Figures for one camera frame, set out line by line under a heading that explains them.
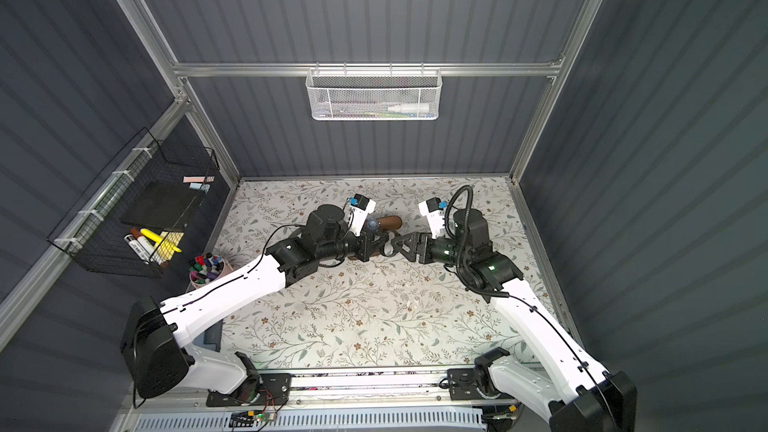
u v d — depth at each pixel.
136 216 0.71
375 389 0.75
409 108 0.87
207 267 0.82
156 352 0.39
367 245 0.64
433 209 0.65
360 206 0.65
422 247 0.62
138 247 0.68
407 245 0.72
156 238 0.70
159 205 0.75
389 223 0.89
